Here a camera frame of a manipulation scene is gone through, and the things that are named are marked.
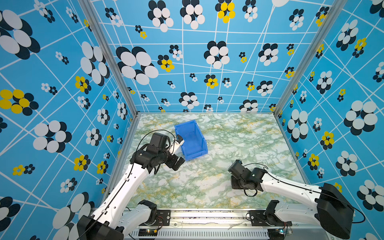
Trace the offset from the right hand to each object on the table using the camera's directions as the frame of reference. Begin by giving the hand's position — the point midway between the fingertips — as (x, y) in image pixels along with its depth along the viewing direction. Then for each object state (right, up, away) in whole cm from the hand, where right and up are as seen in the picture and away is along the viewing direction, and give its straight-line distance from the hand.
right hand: (234, 183), depth 84 cm
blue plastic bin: (-23, +19, +18) cm, 34 cm away
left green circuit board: (-45, -20, -12) cm, 51 cm away
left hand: (-31, +18, -7) cm, 37 cm away
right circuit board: (+17, -19, -13) cm, 29 cm away
